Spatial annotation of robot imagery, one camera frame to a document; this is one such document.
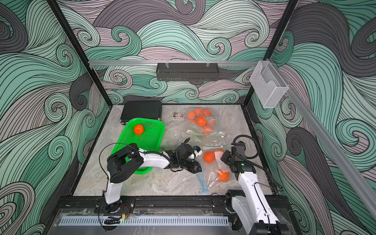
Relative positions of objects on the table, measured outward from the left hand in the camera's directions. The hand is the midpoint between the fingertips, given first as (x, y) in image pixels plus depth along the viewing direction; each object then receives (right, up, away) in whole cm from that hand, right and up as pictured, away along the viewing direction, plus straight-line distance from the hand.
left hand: (202, 168), depth 84 cm
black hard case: (-52, +35, +29) cm, 70 cm away
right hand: (+14, +8, 0) cm, 16 cm away
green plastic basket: (-35, +14, +14) cm, 40 cm away
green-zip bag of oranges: (+2, +22, +14) cm, 26 cm away
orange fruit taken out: (-42, +22, +14) cm, 49 cm away
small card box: (-15, +31, +27) cm, 44 cm away
